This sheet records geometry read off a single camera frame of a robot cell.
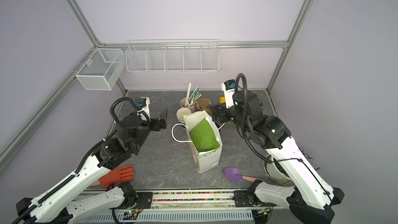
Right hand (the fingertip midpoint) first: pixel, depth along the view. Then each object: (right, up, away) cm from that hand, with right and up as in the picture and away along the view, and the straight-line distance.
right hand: (219, 104), depth 61 cm
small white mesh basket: (-70, +21, +33) cm, 81 cm away
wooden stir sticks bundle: (-12, +6, +32) cm, 34 cm away
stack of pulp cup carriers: (-7, 0, +48) cm, 49 cm away
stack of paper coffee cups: (-20, -5, +29) cm, 36 cm away
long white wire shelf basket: (-26, +31, +38) cm, 56 cm away
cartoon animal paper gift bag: (-4, -26, +10) cm, 28 cm away
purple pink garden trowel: (+10, -38, +21) cm, 44 cm away
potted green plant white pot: (+26, -31, +9) cm, 41 cm away
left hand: (-27, -3, +5) cm, 27 cm away
